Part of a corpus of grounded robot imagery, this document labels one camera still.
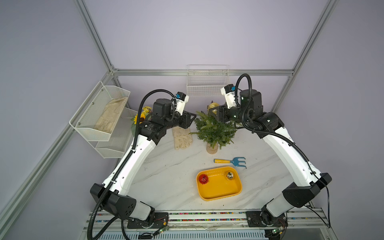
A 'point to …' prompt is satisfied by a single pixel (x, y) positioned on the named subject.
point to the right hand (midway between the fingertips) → (215, 111)
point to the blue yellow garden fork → (235, 161)
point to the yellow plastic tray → (216, 183)
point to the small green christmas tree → (215, 134)
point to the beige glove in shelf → (106, 122)
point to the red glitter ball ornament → (203, 179)
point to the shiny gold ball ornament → (230, 175)
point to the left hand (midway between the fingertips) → (191, 117)
